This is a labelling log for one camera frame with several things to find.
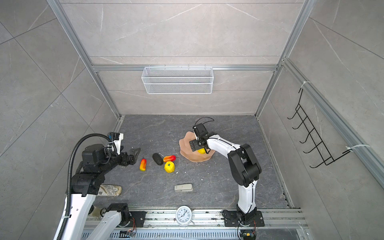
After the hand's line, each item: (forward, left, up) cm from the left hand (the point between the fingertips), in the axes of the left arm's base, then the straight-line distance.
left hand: (130, 145), depth 70 cm
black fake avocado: (+5, -8, -24) cm, 26 cm away
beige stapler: (-14, -26, -23) cm, 38 cm away
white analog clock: (-27, -25, -23) cm, 43 cm away
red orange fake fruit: (+1, 0, -25) cm, 25 cm away
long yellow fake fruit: (+8, -36, -22) cm, 43 cm away
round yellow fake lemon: (-2, -16, -21) cm, 27 cm away
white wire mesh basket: (+51, -21, +3) cm, 55 cm away
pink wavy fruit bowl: (+11, -26, -25) cm, 38 cm away
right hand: (+15, -35, -22) cm, 44 cm away
